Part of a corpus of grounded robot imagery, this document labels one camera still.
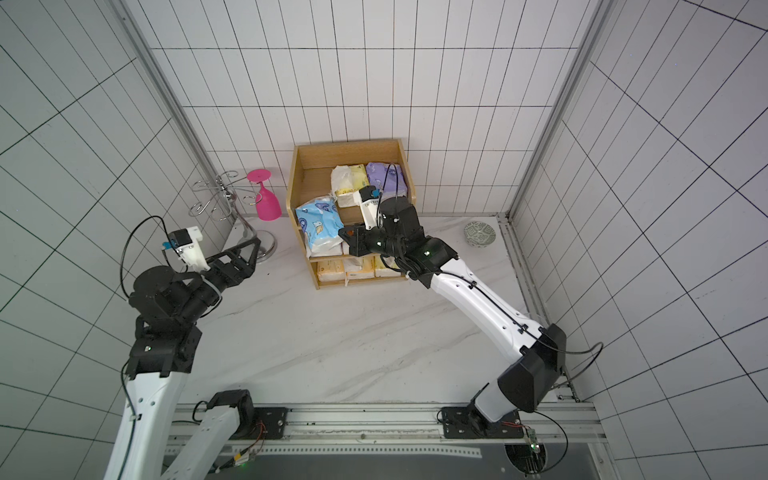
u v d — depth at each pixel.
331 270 0.95
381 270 0.95
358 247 0.59
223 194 0.88
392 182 0.76
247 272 0.56
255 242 0.60
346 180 0.76
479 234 1.11
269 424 0.72
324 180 0.86
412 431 0.73
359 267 0.95
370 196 0.60
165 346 0.45
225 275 0.55
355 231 0.63
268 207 1.02
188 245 0.54
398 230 0.50
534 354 0.40
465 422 0.66
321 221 0.68
